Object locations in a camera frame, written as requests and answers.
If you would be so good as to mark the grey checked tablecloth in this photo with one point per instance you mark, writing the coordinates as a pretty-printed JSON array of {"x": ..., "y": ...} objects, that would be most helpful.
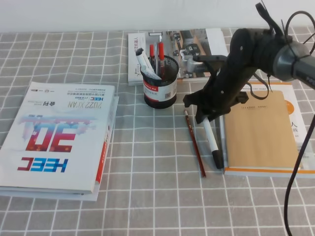
[{"x": 151, "y": 184}]

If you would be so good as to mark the white orange book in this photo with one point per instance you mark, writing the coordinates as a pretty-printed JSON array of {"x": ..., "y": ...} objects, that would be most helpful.
[{"x": 260, "y": 92}]

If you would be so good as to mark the red pencil with eraser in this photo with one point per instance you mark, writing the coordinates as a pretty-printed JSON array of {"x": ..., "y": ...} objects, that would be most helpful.
[{"x": 195, "y": 146}]

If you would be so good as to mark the white HEEC magazine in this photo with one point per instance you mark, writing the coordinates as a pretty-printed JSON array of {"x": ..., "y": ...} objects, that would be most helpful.
[{"x": 58, "y": 139}]

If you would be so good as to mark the red pen left in holder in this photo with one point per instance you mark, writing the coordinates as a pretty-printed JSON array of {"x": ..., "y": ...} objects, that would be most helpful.
[{"x": 152, "y": 54}]

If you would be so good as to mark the white marker with black cap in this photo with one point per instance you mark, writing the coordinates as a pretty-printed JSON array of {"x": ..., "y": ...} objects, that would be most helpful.
[{"x": 216, "y": 153}]

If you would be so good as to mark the Agilex robot brochure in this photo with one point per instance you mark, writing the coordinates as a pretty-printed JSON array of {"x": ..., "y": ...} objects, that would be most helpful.
[{"x": 182, "y": 46}]

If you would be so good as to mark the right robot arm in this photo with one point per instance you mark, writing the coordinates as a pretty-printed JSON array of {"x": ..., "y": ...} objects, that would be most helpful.
[{"x": 284, "y": 59}]

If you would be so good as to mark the grey pen in holder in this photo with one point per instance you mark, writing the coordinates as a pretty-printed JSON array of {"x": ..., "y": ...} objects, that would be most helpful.
[{"x": 156, "y": 57}]

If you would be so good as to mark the black mesh pen holder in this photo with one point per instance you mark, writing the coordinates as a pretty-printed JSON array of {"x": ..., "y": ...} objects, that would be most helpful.
[{"x": 161, "y": 94}]

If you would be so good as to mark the book under HEEC magazine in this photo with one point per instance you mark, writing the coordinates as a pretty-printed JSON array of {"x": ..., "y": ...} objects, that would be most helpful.
[{"x": 71, "y": 196}]

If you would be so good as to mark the tan classic notebook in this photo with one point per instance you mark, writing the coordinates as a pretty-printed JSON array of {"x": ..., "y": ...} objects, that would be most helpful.
[{"x": 259, "y": 134}]

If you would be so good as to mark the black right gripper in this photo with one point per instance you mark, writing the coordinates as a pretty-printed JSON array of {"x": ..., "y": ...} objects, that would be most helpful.
[{"x": 228, "y": 75}]

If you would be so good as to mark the white marker upper in holder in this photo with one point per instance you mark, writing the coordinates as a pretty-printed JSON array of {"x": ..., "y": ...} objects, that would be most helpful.
[{"x": 145, "y": 65}]

